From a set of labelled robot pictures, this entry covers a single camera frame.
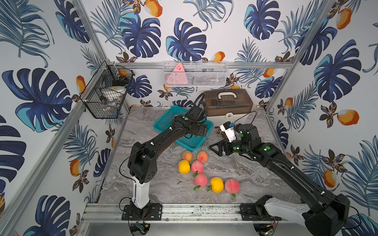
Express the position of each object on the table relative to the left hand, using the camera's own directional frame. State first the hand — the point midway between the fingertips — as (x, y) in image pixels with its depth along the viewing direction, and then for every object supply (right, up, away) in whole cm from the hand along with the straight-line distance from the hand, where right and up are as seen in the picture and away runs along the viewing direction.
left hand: (199, 127), depth 86 cm
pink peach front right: (+16, -30, -10) cm, 36 cm away
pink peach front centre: (0, -28, -7) cm, 29 cm away
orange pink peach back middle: (+2, -18, +3) cm, 18 cm away
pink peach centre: (-2, -22, -3) cm, 22 cm away
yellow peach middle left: (-9, -23, -2) cm, 24 cm away
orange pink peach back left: (-7, -17, +3) cm, 19 cm away
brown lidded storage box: (+14, +13, +6) cm, 20 cm away
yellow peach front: (+9, -31, -7) cm, 33 cm away
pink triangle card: (-13, +31, +4) cm, 34 cm away
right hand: (+7, -8, -12) cm, 16 cm away
